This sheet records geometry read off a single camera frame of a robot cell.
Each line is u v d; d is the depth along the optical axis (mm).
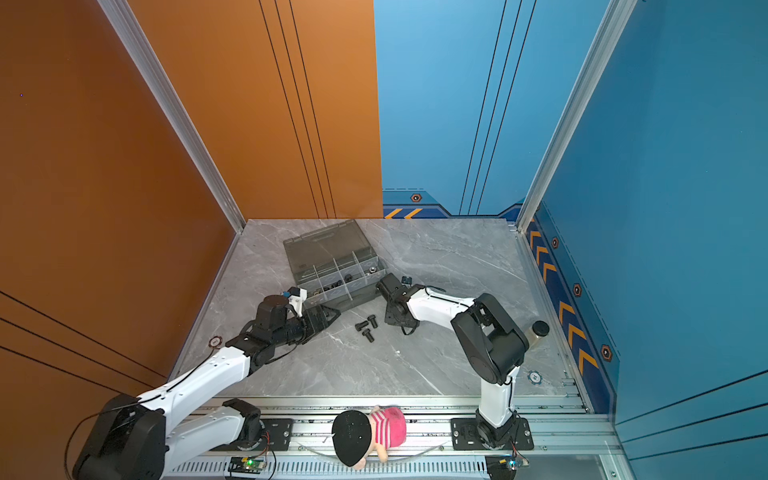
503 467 705
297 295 791
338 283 1003
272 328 658
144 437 416
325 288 966
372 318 935
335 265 1029
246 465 710
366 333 893
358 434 669
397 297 735
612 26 713
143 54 755
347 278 1018
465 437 725
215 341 893
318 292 990
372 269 1050
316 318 750
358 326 917
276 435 741
